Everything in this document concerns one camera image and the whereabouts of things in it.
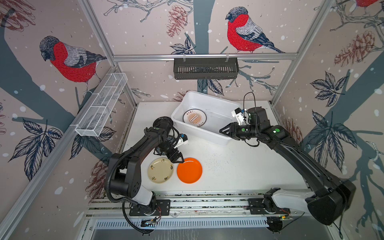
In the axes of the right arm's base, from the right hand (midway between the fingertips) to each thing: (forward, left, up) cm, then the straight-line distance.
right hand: (219, 133), depth 71 cm
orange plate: (-9, +16, -27) cm, 33 cm away
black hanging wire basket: (+53, +7, +3) cm, 54 cm away
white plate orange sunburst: (+31, +13, -24) cm, 41 cm away
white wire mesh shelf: (+14, +63, +6) cm, 65 cm away
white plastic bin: (+37, -3, -25) cm, 45 cm away
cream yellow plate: (-9, +34, -27) cm, 44 cm away
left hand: (-5, +22, -18) cm, 29 cm away
